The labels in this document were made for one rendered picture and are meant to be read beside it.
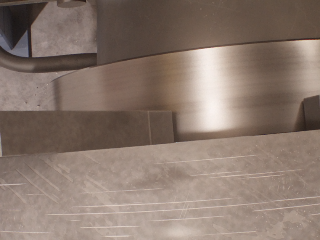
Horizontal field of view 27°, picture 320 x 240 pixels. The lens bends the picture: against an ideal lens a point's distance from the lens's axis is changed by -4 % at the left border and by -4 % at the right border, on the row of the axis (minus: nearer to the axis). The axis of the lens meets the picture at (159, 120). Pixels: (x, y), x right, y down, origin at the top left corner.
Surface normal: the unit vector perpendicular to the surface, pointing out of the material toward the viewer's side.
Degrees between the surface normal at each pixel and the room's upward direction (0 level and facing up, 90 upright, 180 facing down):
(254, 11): 13
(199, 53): 26
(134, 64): 39
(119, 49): 61
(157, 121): 50
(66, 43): 0
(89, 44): 0
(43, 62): 22
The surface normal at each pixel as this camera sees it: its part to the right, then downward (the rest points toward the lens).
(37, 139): 0.82, -0.10
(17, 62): -0.13, -0.29
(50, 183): -0.45, -0.54
